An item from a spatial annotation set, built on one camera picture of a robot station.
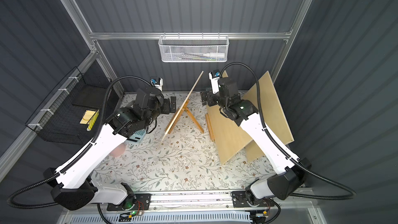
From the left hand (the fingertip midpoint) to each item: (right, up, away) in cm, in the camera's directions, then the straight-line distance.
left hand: (166, 98), depth 65 cm
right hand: (+21, +5, +6) cm, 22 cm away
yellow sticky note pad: (-41, -8, +10) cm, 43 cm away
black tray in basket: (-43, +2, +16) cm, 46 cm away
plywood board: (+3, -10, +1) cm, 10 cm away
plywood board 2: (+29, -18, +10) cm, 36 cm away
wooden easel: (+20, -17, +29) cm, 39 cm away
